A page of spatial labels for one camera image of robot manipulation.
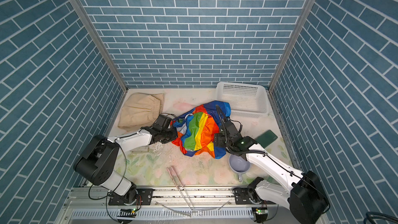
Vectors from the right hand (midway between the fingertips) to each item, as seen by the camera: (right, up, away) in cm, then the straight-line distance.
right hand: (219, 134), depth 84 cm
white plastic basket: (+23, +19, +32) cm, 44 cm away
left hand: (-23, -2, +9) cm, 25 cm away
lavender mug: (+11, -16, -1) cm, 20 cm away
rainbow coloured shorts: (-12, +3, +1) cm, 13 cm away
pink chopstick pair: (-21, -26, -6) cm, 34 cm away
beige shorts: (-52, +12, +21) cm, 58 cm away
